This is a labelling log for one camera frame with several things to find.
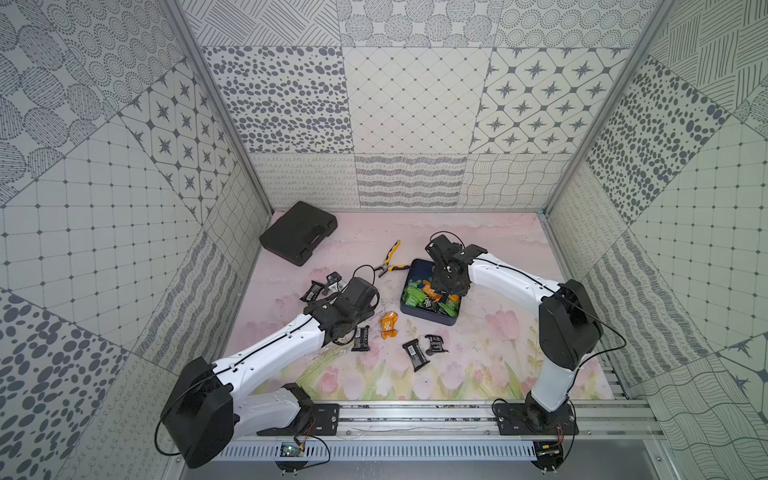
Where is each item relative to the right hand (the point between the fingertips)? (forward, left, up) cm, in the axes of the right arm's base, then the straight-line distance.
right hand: (446, 287), depth 90 cm
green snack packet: (-1, +10, -4) cm, 11 cm away
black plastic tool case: (+23, +55, -3) cm, 59 cm away
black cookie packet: (-18, +9, -7) cm, 22 cm away
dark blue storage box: (+7, +7, 0) cm, 10 cm away
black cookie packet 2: (-15, +26, -6) cm, 30 cm away
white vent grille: (-41, +18, -8) cm, 45 cm away
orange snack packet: (-9, +18, -7) cm, 21 cm away
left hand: (-7, +24, +5) cm, 26 cm away
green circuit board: (-41, +41, -9) cm, 58 cm away
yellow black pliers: (+12, +19, -6) cm, 23 cm away
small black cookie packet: (-15, +4, -7) cm, 17 cm away
